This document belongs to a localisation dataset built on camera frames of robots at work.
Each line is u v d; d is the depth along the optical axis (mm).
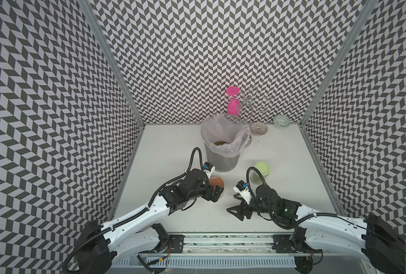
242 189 666
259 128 1118
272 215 601
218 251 721
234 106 961
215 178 810
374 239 414
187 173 578
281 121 1163
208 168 677
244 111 821
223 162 882
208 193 667
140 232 569
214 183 791
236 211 681
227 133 928
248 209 667
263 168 849
